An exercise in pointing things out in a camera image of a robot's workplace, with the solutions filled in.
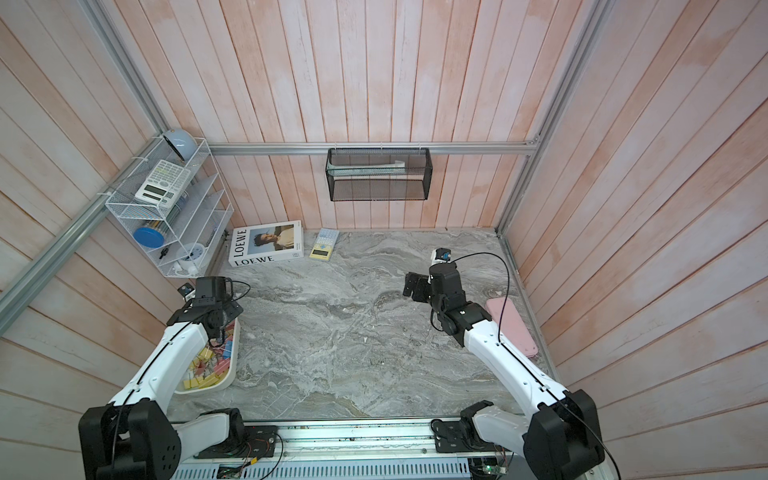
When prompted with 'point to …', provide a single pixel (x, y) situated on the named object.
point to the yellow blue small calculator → (324, 244)
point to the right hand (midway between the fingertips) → (419, 275)
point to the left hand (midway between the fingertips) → (221, 317)
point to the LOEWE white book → (266, 243)
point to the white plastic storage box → (213, 368)
